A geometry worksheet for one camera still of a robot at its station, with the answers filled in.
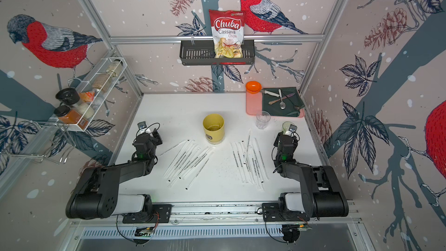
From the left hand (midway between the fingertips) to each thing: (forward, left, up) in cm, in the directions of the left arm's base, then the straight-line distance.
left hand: (154, 126), depth 90 cm
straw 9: (-15, -50, -11) cm, 53 cm away
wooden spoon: (+26, -69, -10) cm, 74 cm away
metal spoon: (+25, -76, -11) cm, 81 cm away
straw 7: (-16, -47, -10) cm, 50 cm away
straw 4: (-15, -21, -10) cm, 28 cm away
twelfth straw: (-18, -52, -12) cm, 57 cm away
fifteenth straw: (-4, -14, -11) cm, 18 cm away
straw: (-13, -11, -11) cm, 20 cm away
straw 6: (-13, -44, -11) cm, 47 cm away
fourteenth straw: (-20, -25, -11) cm, 33 cm away
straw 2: (-23, -11, -11) cm, 28 cm away
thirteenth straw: (-5, -51, -11) cm, 52 cm away
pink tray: (+25, -57, -11) cm, 64 cm away
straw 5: (-18, -22, -11) cm, 30 cm away
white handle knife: (+34, -68, -10) cm, 77 cm away
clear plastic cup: (+11, -60, -8) cm, 62 cm away
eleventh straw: (-14, -57, -11) cm, 60 cm away
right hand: (-1, -71, -3) cm, 71 cm away
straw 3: (-17, -17, -11) cm, 27 cm away
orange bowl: (+37, -57, -7) cm, 68 cm away
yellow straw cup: (+5, -31, -6) cm, 32 cm away
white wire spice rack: (+5, +20, +23) cm, 31 cm away
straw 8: (-18, -50, -11) cm, 54 cm away
